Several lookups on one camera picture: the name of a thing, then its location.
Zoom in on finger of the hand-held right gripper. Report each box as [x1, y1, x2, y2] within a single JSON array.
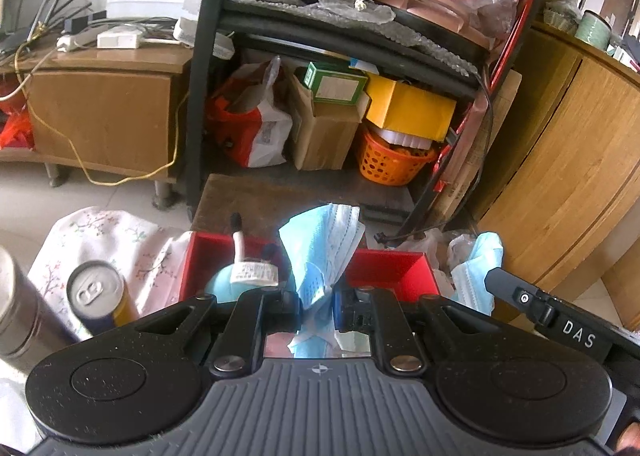
[[483, 266, 552, 325]]

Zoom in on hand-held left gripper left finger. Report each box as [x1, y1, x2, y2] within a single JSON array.
[[131, 286, 303, 378]]

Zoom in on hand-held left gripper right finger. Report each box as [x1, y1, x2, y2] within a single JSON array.
[[334, 286, 497, 378]]

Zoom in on blue face mask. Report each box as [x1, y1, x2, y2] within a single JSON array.
[[278, 203, 367, 360], [451, 231, 504, 315]]

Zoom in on red cardboard box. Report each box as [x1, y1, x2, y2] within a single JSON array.
[[177, 231, 444, 309]]

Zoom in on light blue plush toy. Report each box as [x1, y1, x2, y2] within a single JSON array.
[[197, 213, 282, 298]]

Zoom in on clear plastic bag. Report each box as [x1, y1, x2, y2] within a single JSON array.
[[385, 227, 483, 287]]

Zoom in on tall wooden cabinet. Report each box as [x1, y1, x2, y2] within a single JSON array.
[[469, 18, 640, 333]]

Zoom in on orange plastic basket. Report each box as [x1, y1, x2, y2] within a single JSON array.
[[355, 126, 442, 187]]

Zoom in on floral tablecloth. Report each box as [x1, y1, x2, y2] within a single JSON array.
[[26, 206, 195, 339]]

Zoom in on brown cardboard box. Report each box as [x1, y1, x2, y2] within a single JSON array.
[[286, 70, 372, 172]]

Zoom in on red and white plastic bag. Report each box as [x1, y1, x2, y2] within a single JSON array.
[[206, 55, 294, 169]]

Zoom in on blue and gold drink can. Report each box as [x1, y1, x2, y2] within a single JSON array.
[[66, 260, 139, 338]]

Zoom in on yellow box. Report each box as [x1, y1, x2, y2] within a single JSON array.
[[364, 75, 457, 143]]

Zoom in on green carton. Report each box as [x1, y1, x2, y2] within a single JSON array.
[[302, 61, 370, 106]]

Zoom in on black metal shelf rack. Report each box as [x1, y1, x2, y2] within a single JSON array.
[[184, 0, 567, 233]]

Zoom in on stainless steel thermos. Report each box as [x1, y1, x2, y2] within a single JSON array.
[[0, 245, 77, 363]]

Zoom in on low wooden cabinet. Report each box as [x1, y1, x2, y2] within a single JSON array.
[[0, 42, 197, 211]]

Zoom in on pale green cup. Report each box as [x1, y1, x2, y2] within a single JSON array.
[[574, 10, 614, 56]]

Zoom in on pink pan lid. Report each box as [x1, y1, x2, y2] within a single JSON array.
[[369, 0, 497, 51]]

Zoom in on clear bubble wrap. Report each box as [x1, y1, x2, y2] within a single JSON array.
[[226, 0, 481, 77]]

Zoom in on white power adapter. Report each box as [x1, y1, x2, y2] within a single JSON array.
[[96, 25, 147, 50]]

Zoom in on black antenna rods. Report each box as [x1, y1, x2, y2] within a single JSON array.
[[26, 0, 97, 43]]

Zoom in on yellow cable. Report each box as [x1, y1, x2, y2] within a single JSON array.
[[14, 0, 190, 188]]

